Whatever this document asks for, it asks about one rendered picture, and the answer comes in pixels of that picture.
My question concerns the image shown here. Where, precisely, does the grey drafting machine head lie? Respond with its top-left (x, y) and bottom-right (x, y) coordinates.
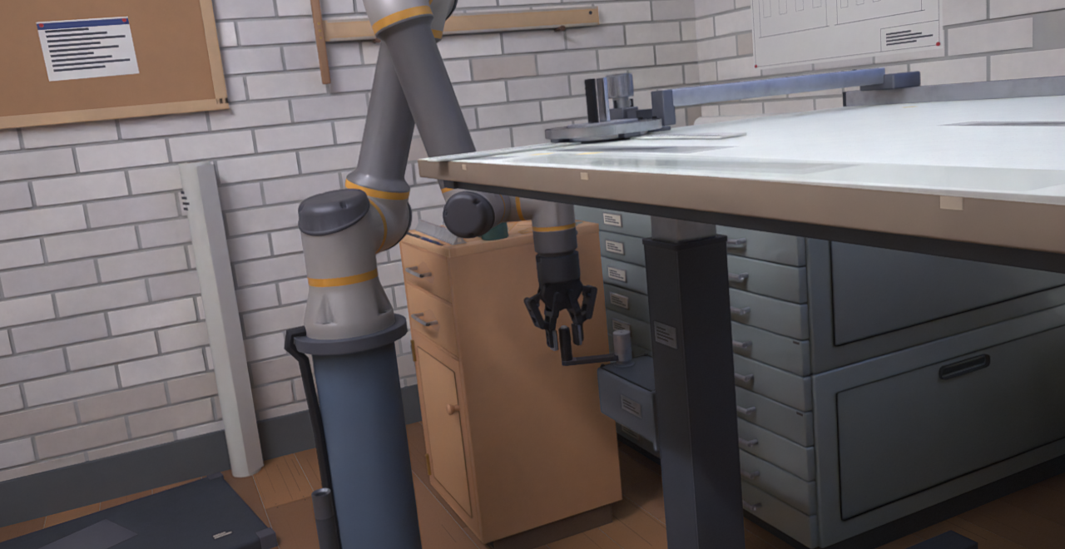
top-left (545, 72), bottom-right (676, 144)

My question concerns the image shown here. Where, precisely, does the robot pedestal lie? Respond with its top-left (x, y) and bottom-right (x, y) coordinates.
top-left (291, 316), bottom-right (423, 549)

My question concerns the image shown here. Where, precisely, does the grey flat file cabinet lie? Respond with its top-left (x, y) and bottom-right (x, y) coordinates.
top-left (574, 206), bottom-right (820, 548)

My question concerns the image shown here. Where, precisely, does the white wall drawing sheet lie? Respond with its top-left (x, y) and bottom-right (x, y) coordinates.
top-left (750, 0), bottom-right (944, 68)

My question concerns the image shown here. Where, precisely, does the grey rail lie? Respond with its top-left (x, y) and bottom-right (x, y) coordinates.
top-left (843, 77), bottom-right (1065, 108)

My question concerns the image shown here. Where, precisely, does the dark floor mat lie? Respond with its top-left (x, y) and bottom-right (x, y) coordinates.
top-left (0, 474), bottom-right (280, 549)

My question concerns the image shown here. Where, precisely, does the cork notice board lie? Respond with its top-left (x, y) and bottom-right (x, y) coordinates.
top-left (0, 0), bottom-right (230, 131)

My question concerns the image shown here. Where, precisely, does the wooden cabinet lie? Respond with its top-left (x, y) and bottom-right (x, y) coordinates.
top-left (399, 220), bottom-right (623, 543)

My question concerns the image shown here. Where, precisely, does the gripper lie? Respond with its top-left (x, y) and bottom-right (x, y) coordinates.
top-left (523, 251), bottom-right (598, 350)

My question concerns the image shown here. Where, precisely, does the grey drawer cabinet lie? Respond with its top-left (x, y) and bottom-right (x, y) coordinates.
top-left (805, 237), bottom-right (1065, 548)

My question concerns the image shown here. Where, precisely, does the wooden T-square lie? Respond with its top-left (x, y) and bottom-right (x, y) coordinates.
top-left (307, 0), bottom-right (600, 86)

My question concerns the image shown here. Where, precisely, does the drafting table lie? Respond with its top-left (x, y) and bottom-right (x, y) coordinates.
top-left (418, 96), bottom-right (1065, 549)

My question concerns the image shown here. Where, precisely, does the black crank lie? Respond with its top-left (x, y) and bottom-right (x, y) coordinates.
top-left (558, 326), bottom-right (635, 367)

